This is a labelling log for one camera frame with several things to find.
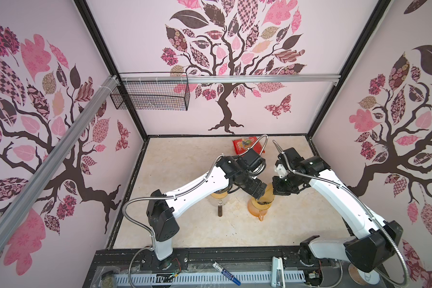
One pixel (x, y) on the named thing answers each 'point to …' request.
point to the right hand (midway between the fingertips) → (273, 190)
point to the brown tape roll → (362, 277)
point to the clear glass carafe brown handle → (219, 203)
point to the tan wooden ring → (219, 195)
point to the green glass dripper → (261, 204)
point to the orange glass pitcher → (260, 213)
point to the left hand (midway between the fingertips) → (253, 190)
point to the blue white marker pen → (229, 275)
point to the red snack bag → (242, 144)
